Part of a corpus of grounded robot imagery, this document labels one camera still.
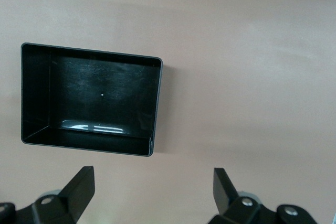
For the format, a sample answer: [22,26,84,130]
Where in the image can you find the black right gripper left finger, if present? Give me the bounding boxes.
[0,166,96,224]

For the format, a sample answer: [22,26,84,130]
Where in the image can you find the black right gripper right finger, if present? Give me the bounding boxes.
[208,167,317,224]

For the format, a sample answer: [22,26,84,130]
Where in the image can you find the black rectangular plastic box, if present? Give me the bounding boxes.
[20,42,164,158]

